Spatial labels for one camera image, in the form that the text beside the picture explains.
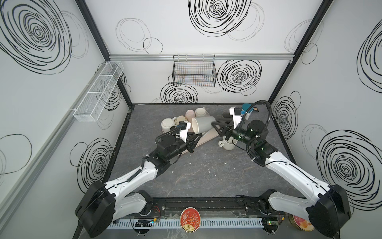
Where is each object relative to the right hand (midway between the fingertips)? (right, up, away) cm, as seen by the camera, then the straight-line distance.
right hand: (213, 121), depth 68 cm
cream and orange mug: (-19, +1, +32) cm, 37 cm away
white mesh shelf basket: (-60, +8, +6) cm, 61 cm away
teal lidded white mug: (+29, +10, +39) cm, 50 cm away
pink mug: (-12, +4, +34) cm, 36 cm away
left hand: (-5, -7, +3) cm, 9 cm away
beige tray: (-3, -8, +4) cm, 9 cm away
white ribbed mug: (-27, -2, +27) cm, 38 cm away
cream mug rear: (-4, +6, +39) cm, 40 cm away
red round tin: (-11, -45, 0) cm, 46 cm away
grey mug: (-6, -1, 0) cm, 6 cm away
